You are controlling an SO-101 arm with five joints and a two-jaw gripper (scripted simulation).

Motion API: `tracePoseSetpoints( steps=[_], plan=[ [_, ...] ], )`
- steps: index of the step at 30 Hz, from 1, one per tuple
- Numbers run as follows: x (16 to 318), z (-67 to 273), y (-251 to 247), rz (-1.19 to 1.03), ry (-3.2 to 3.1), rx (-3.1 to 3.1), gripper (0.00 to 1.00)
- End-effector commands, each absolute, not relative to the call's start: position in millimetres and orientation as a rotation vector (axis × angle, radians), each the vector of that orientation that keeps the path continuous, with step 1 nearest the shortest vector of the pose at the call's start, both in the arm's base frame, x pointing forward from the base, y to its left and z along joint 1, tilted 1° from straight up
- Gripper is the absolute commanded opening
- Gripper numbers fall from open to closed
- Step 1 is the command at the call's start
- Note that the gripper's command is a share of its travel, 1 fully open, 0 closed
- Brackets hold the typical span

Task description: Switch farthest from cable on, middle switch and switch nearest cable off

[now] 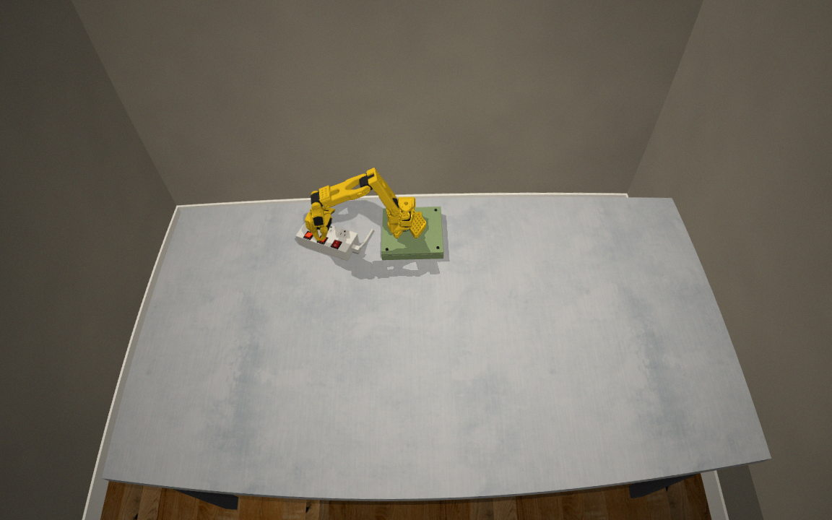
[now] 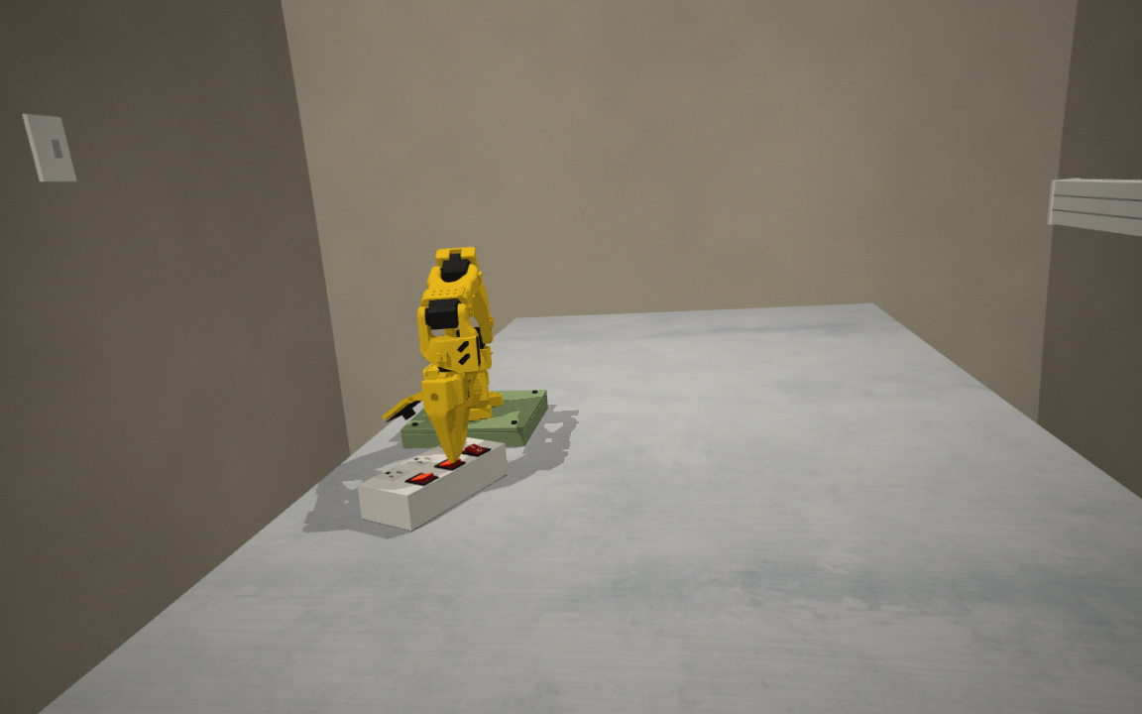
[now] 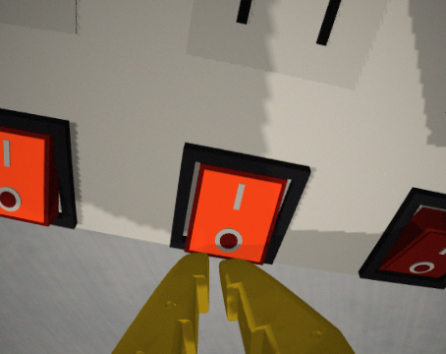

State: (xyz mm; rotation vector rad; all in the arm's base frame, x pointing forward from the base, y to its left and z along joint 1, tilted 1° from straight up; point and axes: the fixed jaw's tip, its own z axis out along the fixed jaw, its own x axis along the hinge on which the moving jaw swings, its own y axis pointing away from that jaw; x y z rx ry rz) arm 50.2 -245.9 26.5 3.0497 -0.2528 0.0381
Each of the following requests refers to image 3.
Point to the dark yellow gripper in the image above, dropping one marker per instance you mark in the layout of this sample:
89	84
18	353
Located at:
272	319

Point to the white power strip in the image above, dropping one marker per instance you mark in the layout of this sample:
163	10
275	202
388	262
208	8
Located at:
306	133

